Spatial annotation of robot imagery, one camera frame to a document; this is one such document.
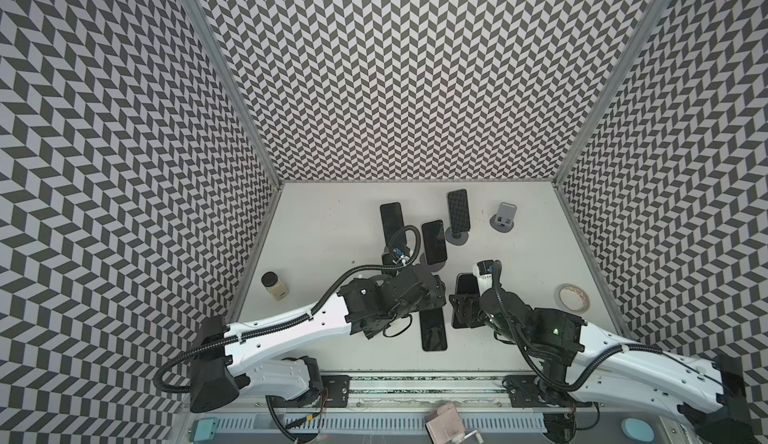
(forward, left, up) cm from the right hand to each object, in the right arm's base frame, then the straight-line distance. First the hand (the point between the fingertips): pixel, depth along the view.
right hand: (462, 306), depth 74 cm
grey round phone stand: (+33, -20, -8) cm, 39 cm away
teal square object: (-23, +60, -8) cm, 65 cm away
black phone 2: (+30, -3, 0) cm, 30 cm away
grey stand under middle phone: (+16, +5, -9) cm, 19 cm away
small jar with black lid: (+8, +51, -1) cm, 52 cm away
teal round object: (-25, -38, -13) cm, 47 cm away
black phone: (+26, +18, +3) cm, 31 cm away
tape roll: (+7, -36, -14) cm, 39 cm away
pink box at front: (-23, +7, -8) cm, 26 cm away
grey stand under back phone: (+30, -4, -15) cm, 33 cm away
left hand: (+1, +8, +6) cm, 10 cm away
